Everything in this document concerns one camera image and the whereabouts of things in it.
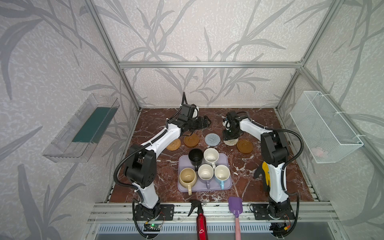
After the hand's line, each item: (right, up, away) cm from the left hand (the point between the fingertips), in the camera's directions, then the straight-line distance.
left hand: (208, 119), depth 87 cm
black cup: (-7, -22, +1) cm, 23 cm away
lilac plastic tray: (-15, -26, +4) cm, 31 cm away
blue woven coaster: (+3, -14, +15) cm, 21 cm away
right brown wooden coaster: (+25, -18, +13) cm, 33 cm away
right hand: (+13, -10, +16) cm, 22 cm away
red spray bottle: (-4, -48, -18) cm, 52 cm away
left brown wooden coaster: (-11, -15, +15) cm, 24 cm away
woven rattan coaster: (-22, -17, +13) cm, 31 cm away
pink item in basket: (+53, -16, -15) cm, 57 cm away
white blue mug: (+8, -31, -2) cm, 32 cm away
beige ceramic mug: (-12, -33, -2) cm, 36 cm away
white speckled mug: (+2, -22, +3) cm, 22 cm away
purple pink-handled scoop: (+13, -44, -12) cm, 48 cm away
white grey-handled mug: (-2, -31, -1) cm, 31 cm away
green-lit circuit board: (-28, -53, -15) cm, 62 cm away
